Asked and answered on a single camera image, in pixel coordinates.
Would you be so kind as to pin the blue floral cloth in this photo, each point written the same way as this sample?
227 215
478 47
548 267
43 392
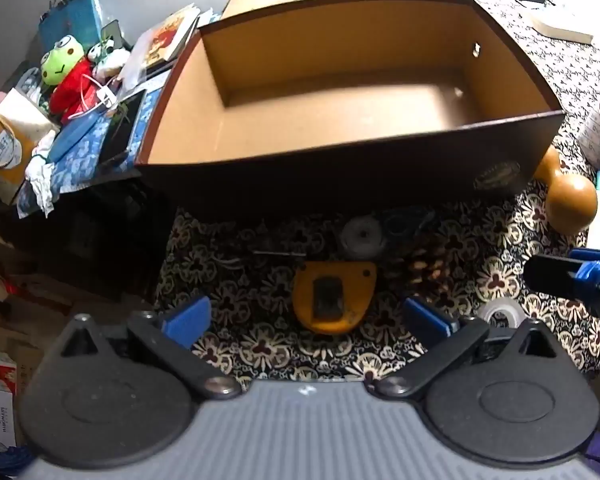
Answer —
80 160

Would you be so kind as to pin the brown cardboard box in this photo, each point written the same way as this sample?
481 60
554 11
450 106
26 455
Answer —
330 125

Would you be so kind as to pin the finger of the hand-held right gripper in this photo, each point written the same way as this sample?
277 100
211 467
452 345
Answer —
550 275

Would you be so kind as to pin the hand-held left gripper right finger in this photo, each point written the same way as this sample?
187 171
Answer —
427 319

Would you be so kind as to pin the brown cardboard carton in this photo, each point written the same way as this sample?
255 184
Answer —
5 270

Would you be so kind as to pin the printed paper cup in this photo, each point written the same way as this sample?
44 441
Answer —
597 135

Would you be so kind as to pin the clear tape roll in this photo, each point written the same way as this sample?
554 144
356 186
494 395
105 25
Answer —
350 240

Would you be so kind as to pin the red cover book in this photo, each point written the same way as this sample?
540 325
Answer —
167 35

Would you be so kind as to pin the clear correction tape dispenser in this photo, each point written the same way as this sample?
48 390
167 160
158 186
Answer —
405 222

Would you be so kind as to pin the teal box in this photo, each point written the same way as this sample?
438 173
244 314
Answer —
70 20

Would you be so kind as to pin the black smartphone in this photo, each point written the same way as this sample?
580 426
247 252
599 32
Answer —
122 130

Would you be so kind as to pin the yellow tape measure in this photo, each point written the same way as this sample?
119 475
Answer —
305 285

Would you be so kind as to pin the green frog plush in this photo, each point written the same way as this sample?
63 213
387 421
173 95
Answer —
60 62

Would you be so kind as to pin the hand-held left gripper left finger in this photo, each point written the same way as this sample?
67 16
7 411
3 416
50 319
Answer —
187 320

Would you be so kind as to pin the white tape roll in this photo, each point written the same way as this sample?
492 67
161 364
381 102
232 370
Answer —
512 305

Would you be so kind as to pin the white crumpled tissue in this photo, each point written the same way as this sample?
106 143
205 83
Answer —
40 180

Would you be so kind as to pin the wooden gourd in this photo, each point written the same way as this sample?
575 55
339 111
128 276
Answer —
570 200

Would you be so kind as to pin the brown pine cone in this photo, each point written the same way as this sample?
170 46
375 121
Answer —
425 265

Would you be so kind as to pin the panda plush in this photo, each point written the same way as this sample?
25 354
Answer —
107 62

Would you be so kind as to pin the blue pouch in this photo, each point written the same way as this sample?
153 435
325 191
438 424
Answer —
75 135

